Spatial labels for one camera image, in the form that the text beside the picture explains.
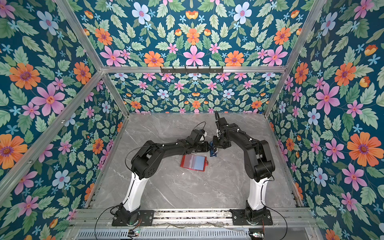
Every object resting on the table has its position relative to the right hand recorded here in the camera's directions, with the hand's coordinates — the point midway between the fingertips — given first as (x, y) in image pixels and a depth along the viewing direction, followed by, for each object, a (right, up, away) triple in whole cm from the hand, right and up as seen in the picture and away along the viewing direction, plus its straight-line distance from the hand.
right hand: (217, 144), depth 96 cm
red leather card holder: (-12, -11, -5) cm, 17 cm away
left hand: (-2, 0, 0) cm, 2 cm away
